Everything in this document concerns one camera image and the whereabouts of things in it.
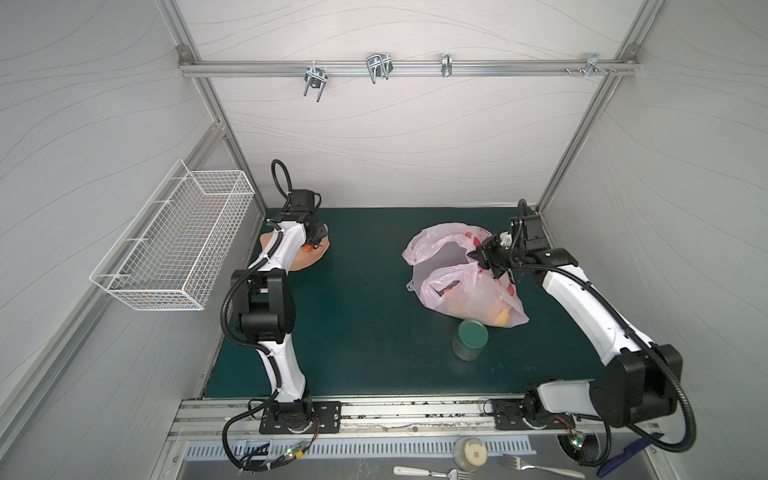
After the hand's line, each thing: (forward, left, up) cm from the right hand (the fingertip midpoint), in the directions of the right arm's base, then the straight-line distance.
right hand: (470, 244), depth 81 cm
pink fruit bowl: (+7, +54, -20) cm, 58 cm away
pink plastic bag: (-11, +6, -2) cm, 13 cm away
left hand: (+11, +47, -7) cm, 49 cm away
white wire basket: (-14, +72, +10) cm, 74 cm away
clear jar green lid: (-21, -1, -13) cm, 25 cm away
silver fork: (-47, -9, -22) cm, 52 cm away
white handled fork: (-50, +5, -23) cm, 55 cm away
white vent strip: (-47, +30, -15) cm, 58 cm away
